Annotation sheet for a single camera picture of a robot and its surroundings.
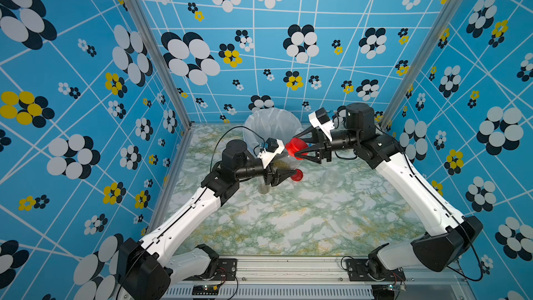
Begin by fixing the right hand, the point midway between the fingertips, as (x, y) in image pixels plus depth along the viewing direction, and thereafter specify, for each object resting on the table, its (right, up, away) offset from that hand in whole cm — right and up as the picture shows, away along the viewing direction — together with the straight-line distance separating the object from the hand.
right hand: (298, 144), depth 62 cm
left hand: (-1, -5, +4) cm, 7 cm away
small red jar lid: (+5, -15, +37) cm, 40 cm away
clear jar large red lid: (-4, -6, +6) cm, 9 cm away
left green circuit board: (-32, -51, +10) cm, 61 cm away
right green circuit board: (+31, -50, +8) cm, 60 cm away
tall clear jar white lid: (-12, -20, +29) cm, 37 cm away
